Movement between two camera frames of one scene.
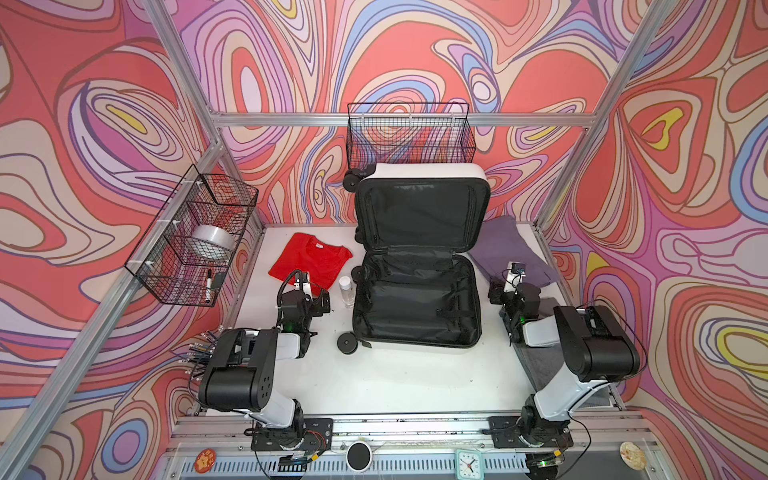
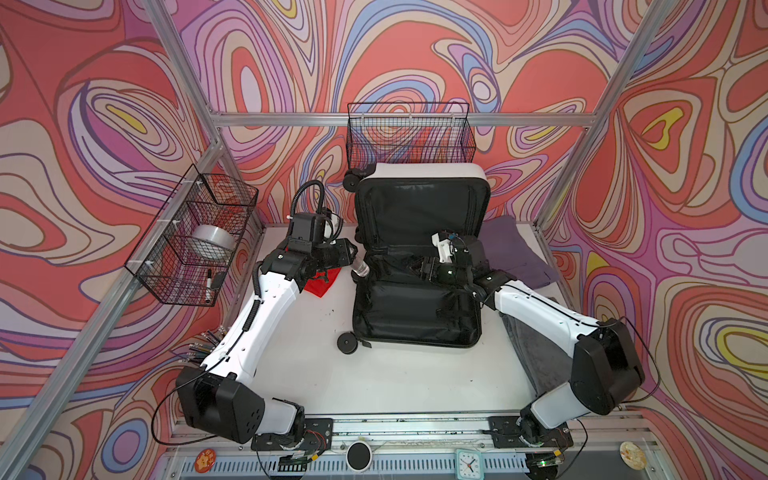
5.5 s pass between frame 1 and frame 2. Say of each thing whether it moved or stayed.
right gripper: moved
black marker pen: stayed
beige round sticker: stayed
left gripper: moved
